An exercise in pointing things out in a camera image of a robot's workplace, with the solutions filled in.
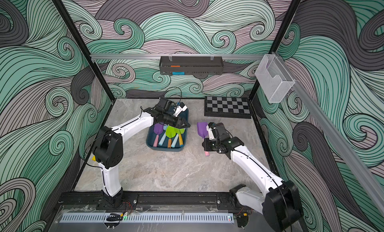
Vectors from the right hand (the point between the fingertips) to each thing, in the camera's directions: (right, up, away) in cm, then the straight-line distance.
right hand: (206, 144), depth 82 cm
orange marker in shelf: (-19, +48, +12) cm, 53 cm away
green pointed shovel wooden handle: (-22, +4, +16) cm, 28 cm away
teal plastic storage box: (-28, +2, +13) cm, 31 cm away
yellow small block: (-45, +1, -28) cm, 53 cm away
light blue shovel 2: (-19, 0, +11) cm, 22 cm away
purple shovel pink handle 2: (-2, +7, +2) cm, 8 cm away
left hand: (-11, +11, +2) cm, 16 cm away
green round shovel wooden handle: (-15, +5, +16) cm, 22 cm away
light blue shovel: (-26, +2, +13) cm, 29 cm away
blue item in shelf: (-16, +42, +8) cm, 46 cm away
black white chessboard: (+21, +22, +28) cm, 41 cm away
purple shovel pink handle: (-31, +6, +19) cm, 37 cm away
